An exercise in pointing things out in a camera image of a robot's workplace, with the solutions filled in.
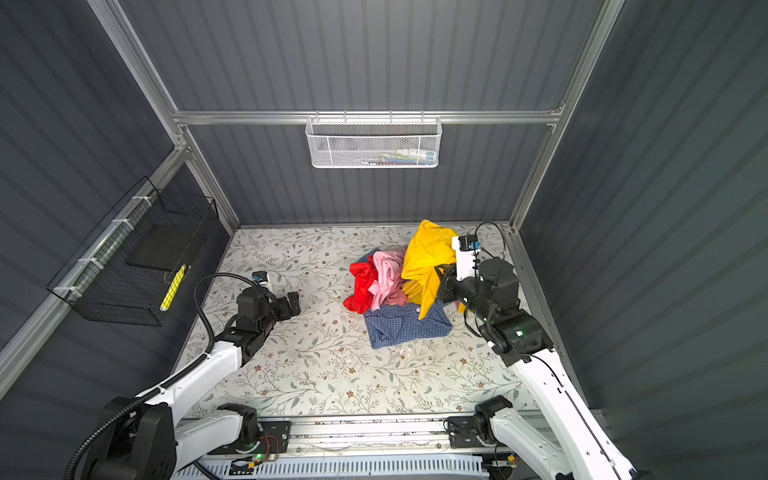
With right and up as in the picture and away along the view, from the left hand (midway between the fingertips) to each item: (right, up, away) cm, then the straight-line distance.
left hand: (282, 296), depth 87 cm
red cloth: (+25, +7, -1) cm, 26 cm away
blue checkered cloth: (+35, -9, +3) cm, 36 cm away
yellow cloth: (+42, +14, -18) cm, 47 cm away
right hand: (+44, +10, -19) cm, 49 cm away
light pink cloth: (+31, +3, -5) cm, 32 cm away
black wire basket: (-32, +9, -15) cm, 37 cm away
